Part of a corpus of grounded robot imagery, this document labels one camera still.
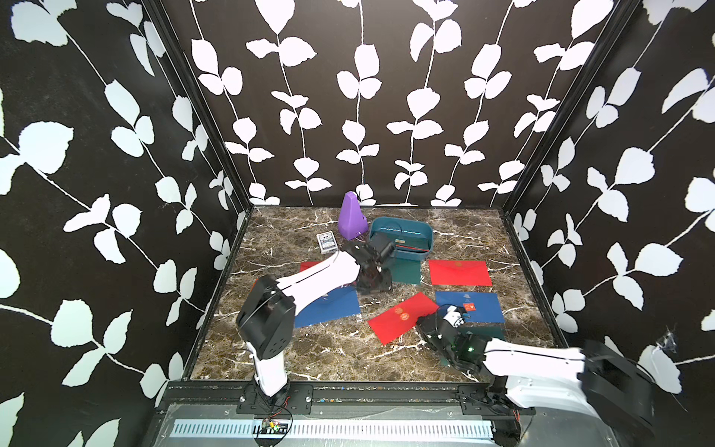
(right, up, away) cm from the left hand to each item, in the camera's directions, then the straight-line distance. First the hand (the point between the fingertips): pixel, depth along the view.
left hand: (387, 284), depth 84 cm
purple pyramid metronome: (-12, +19, +20) cm, 30 cm away
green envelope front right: (+33, -16, +3) cm, 37 cm away
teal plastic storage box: (+12, +14, +24) cm, 30 cm away
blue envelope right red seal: (+33, -10, +9) cm, 35 cm away
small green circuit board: (-31, -34, -14) cm, 48 cm away
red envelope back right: (+29, 0, +20) cm, 35 cm away
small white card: (-22, +12, +22) cm, 34 cm away
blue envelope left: (-17, -8, +9) cm, 21 cm away
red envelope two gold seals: (+5, -12, +4) cm, 13 cm away
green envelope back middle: (+8, +1, +18) cm, 20 cm away
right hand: (+7, -9, +1) cm, 12 cm away
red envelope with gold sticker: (+11, +10, +20) cm, 25 cm away
